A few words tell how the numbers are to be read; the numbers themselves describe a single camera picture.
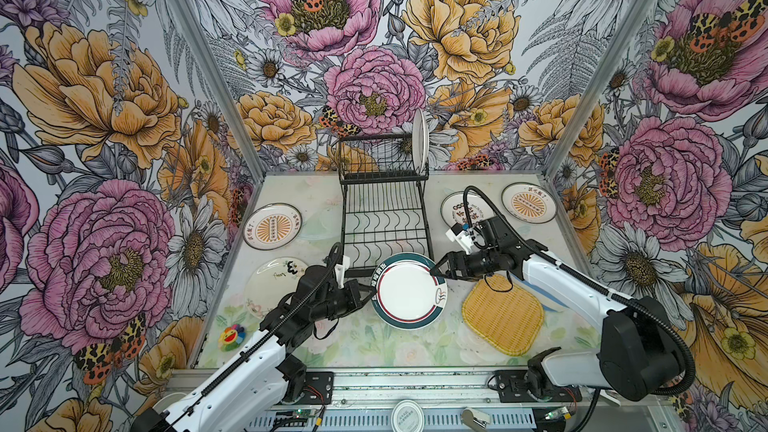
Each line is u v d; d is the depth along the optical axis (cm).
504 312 87
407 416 65
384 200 111
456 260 73
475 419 69
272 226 105
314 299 61
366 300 76
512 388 74
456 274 72
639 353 42
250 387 50
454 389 76
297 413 71
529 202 112
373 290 77
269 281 92
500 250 67
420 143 102
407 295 78
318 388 74
